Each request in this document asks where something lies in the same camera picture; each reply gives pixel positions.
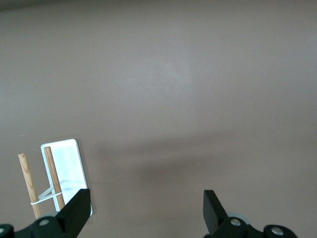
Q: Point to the brown table cover sheet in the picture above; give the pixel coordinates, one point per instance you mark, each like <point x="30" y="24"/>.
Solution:
<point x="158" y="99"/>

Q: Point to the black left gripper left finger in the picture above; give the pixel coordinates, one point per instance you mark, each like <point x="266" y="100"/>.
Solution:
<point x="71" y="213"/>

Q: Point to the white rack with wooden bars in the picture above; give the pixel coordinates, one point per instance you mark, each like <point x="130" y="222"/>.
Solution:
<point x="67" y="161"/>

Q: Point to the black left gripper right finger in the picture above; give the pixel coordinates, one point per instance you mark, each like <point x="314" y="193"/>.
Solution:
<point x="215" y="215"/>

